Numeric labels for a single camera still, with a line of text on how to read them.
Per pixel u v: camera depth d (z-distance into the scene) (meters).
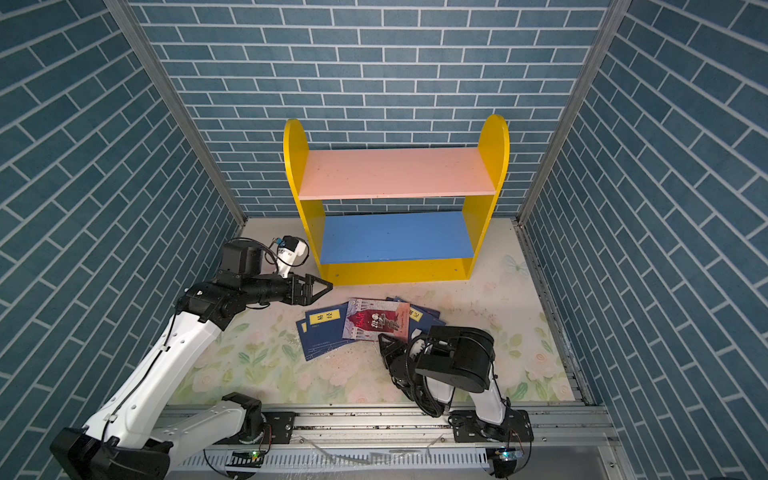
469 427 0.74
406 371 0.64
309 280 0.62
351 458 0.71
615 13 0.71
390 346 0.81
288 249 0.63
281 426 0.74
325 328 0.89
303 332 0.90
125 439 0.37
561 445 0.77
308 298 0.61
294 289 0.61
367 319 0.91
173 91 0.85
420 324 0.90
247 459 0.72
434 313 0.94
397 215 1.06
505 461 0.71
